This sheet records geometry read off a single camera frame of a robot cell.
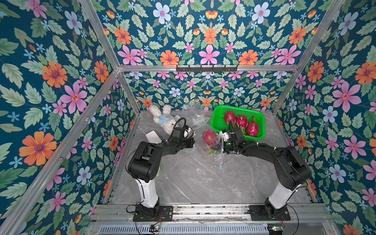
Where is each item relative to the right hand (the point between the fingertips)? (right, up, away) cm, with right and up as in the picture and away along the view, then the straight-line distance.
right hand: (214, 144), depth 90 cm
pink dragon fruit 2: (+21, +14, +14) cm, 30 cm away
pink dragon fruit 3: (+27, +9, +9) cm, 30 cm away
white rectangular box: (-42, +3, +9) cm, 43 cm away
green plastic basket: (+6, +13, +22) cm, 27 cm away
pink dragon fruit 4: (-3, +3, -3) cm, 5 cm away
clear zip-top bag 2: (+2, -6, -5) cm, 8 cm away
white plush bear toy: (-35, +17, +15) cm, 41 cm away
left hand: (-12, +2, +8) cm, 14 cm away
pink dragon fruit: (+13, +19, +17) cm, 29 cm away
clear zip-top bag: (-14, +17, +22) cm, 30 cm away
